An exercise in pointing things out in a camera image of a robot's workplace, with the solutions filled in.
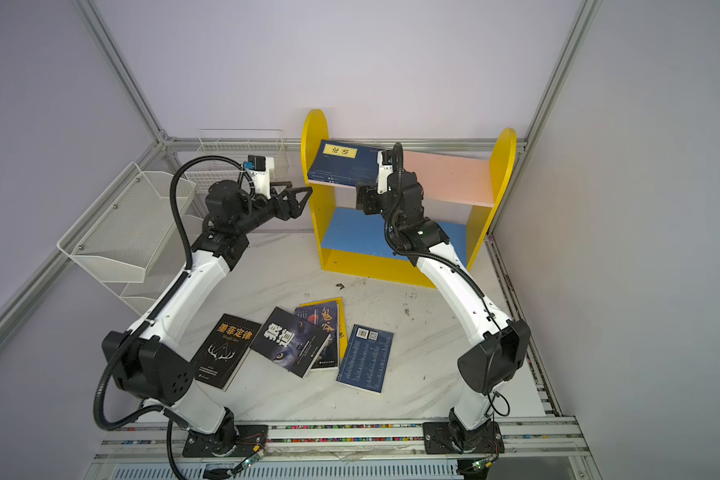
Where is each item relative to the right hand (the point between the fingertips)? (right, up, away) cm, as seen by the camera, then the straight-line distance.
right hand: (368, 179), depth 72 cm
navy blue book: (-1, -49, +14) cm, 51 cm away
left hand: (-17, -2, 0) cm, 17 cm away
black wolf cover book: (-24, -44, +16) cm, 53 cm away
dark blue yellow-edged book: (-13, -38, +20) cm, 45 cm away
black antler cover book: (-44, -48, +14) cm, 67 cm away
